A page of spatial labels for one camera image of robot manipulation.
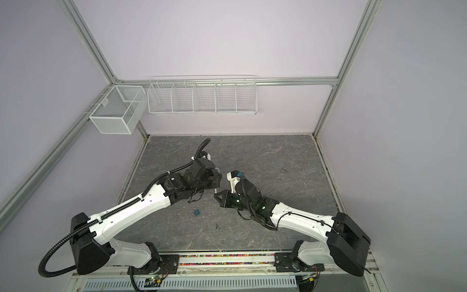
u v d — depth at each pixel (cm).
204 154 66
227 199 66
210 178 61
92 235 40
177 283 71
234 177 71
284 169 105
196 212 88
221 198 71
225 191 71
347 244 41
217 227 84
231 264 75
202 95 99
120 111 99
